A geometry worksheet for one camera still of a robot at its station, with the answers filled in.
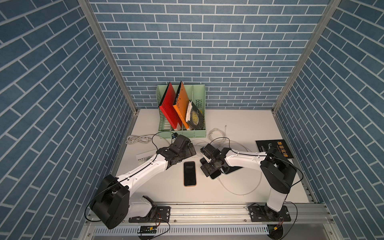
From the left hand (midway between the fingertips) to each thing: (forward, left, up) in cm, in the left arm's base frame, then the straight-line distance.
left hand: (192, 151), depth 85 cm
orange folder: (+24, +8, +15) cm, 30 cm away
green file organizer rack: (+41, -1, +9) cm, 42 cm away
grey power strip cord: (+14, +40, -8) cm, 43 cm away
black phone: (-12, -13, -2) cm, 18 cm away
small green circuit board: (-35, +21, -14) cm, 43 cm away
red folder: (+21, +15, +16) cm, 30 cm away
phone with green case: (-7, -24, -8) cm, 26 cm away
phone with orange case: (-9, +2, -10) cm, 13 cm away
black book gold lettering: (+10, -58, -8) cm, 59 cm away
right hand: (-5, -10, -11) cm, 16 cm away
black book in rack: (+24, -3, -1) cm, 25 cm away
